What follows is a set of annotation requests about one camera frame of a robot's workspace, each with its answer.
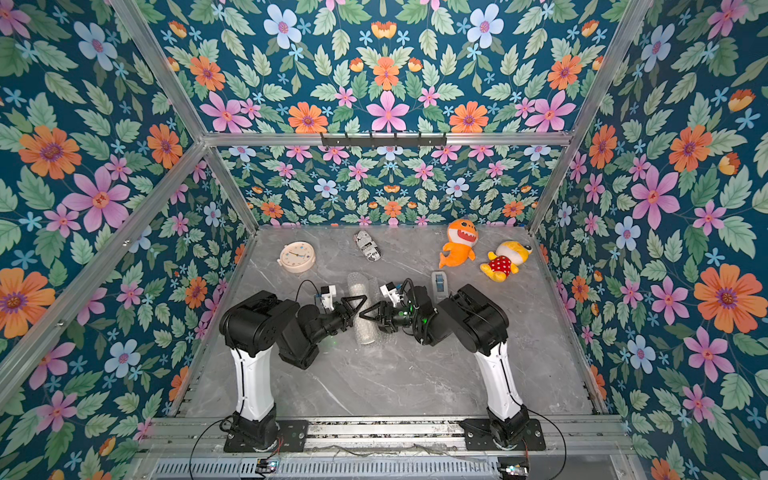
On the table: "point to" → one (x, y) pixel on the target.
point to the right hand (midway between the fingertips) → (371, 313)
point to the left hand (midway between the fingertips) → (368, 301)
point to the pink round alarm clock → (297, 257)
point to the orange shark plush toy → (462, 235)
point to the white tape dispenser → (440, 286)
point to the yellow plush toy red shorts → (505, 260)
